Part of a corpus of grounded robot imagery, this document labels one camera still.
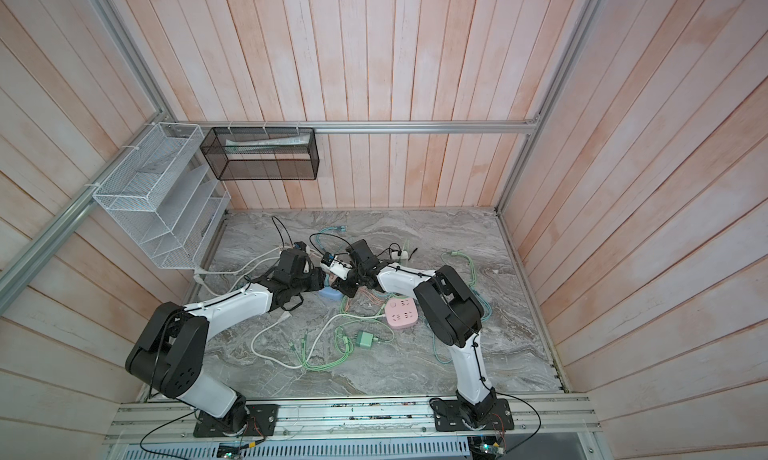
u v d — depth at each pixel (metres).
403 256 0.94
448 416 0.73
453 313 0.55
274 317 0.90
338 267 0.84
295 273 0.73
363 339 0.85
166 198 0.73
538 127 0.93
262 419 0.73
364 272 0.76
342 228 1.14
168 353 0.46
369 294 0.96
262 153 1.04
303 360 0.82
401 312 0.89
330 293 0.93
